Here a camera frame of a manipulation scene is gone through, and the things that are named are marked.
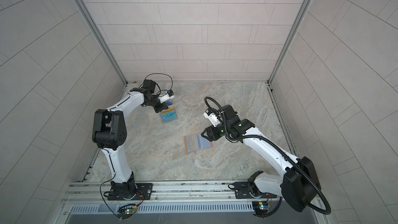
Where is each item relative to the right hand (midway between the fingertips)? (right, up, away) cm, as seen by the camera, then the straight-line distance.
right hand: (205, 134), depth 76 cm
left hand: (-23, +14, +20) cm, 34 cm away
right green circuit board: (+25, -31, -8) cm, 40 cm away
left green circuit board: (-34, -30, -11) cm, 46 cm away
